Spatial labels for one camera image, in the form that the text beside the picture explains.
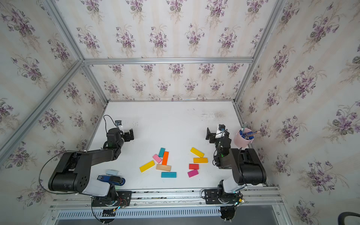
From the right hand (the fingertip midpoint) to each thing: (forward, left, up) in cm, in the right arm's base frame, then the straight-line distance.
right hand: (218, 128), depth 90 cm
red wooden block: (-22, +16, -10) cm, 29 cm away
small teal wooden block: (-13, +37, -10) cm, 40 cm away
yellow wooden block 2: (-12, +13, -11) cm, 21 cm away
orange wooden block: (-17, +34, -10) cm, 39 cm away
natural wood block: (-23, +35, -10) cm, 43 cm away
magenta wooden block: (-26, +17, -10) cm, 33 cm away
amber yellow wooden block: (-17, +11, -11) cm, 23 cm away
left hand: (-1, +62, -3) cm, 62 cm away
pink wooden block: (-17, +39, -10) cm, 44 cm away
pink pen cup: (-7, -13, -3) cm, 15 cm away
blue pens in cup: (-4, -18, -1) cm, 19 cm away
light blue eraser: (-26, +65, -8) cm, 71 cm away
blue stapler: (-30, +62, -10) cm, 70 cm away
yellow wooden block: (-22, +45, -11) cm, 51 cm away
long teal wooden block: (-26, +31, -10) cm, 42 cm away
